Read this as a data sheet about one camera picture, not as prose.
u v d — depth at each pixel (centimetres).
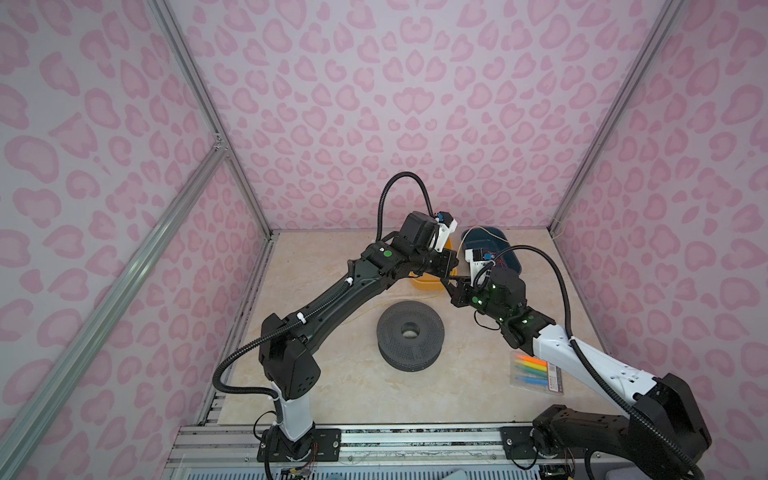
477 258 69
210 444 75
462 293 69
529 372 84
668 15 70
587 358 48
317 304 48
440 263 66
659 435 38
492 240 89
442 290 78
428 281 100
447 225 67
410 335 92
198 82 79
